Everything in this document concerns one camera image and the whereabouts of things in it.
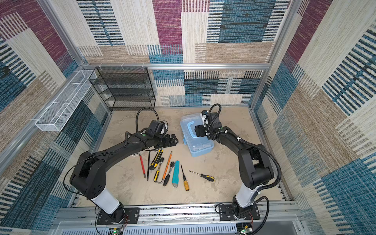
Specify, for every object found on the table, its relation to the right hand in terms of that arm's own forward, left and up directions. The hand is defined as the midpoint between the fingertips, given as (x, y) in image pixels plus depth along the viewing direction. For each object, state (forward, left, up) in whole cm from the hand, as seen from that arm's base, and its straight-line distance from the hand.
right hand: (201, 130), depth 94 cm
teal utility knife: (-24, +17, -10) cm, 31 cm away
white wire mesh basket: (-3, +71, +24) cm, 75 cm away
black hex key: (-18, +33, -9) cm, 39 cm away
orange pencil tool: (-20, +22, -11) cm, 32 cm away
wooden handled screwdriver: (-29, +11, -9) cm, 32 cm away
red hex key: (-19, +37, -9) cm, 42 cm away
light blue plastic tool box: (-11, +3, -1) cm, 12 cm away
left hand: (-8, +17, +1) cm, 19 cm away
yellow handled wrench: (-23, +27, -10) cm, 37 cm away
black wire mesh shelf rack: (+34, +54, +8) cm, 65 cm away
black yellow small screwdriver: (-27, -2, -9) cm, 29 cm away
